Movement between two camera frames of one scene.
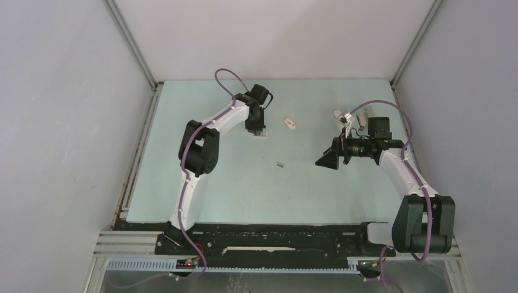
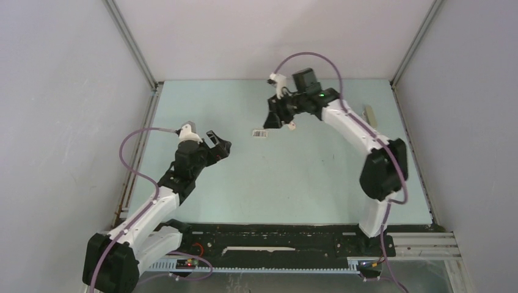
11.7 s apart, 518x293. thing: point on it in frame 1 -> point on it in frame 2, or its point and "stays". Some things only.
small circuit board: x=187 y=264 stays
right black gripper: x=330 y=159 -> x=276 y=105
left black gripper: x=258 y=127 -> x=220 y=152
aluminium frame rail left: x=123 y=28 stays
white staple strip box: x=264 y=134 stays
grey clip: x=369 y=111 stays
